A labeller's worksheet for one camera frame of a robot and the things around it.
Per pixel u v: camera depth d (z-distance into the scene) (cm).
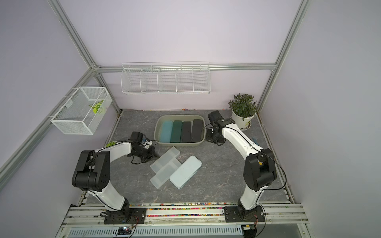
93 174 48
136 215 73
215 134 74
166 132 105
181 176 85
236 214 74
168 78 99
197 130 105
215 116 71
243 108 94
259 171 46
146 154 83
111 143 108
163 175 87
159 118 108
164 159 92
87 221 74
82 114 83
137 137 79
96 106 81
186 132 106
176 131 106
